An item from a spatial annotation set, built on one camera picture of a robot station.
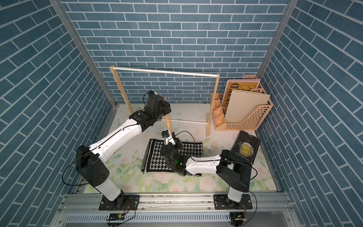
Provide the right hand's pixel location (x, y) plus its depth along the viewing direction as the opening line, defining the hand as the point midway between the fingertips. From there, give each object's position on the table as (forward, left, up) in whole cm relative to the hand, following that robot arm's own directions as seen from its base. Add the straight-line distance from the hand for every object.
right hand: (173, 134), depth 80 cm
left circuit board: (-39, +24, -21) cm, 50 cm away
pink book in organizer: (+39, -42, +9) cm, 58 cm away
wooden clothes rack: (+22, -23, -16) cm, 36 cm away
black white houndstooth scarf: (-10, +12, -16) cm, 23 cm away
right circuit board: (-34, -36, -19) cm, 53 cm away
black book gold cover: (+7, -48, -17) cm, 52 cm away
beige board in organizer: (+27, -42, +3) cm, 50 cm away
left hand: (+13, +1, +10) cm, 17 cm away
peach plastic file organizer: (+20, -51, -8) cm, 55 cm away
